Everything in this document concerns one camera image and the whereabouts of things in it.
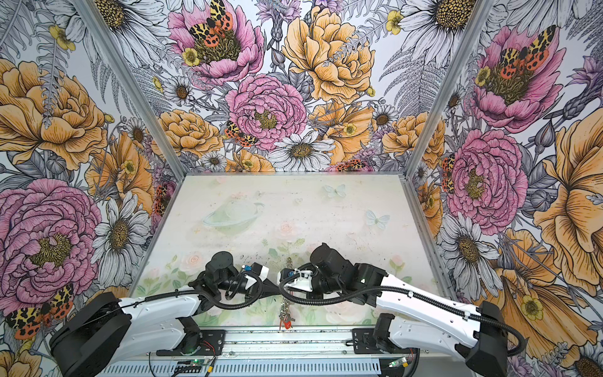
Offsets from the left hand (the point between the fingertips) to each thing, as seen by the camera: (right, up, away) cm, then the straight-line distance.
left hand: (282, 294), depth 72 cm
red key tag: (+2, -9, -1) cm, 9 cm away
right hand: (+4, +2, -3) cm, 6 cm away
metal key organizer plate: (+1, -5, -2) cm, 6 cm away
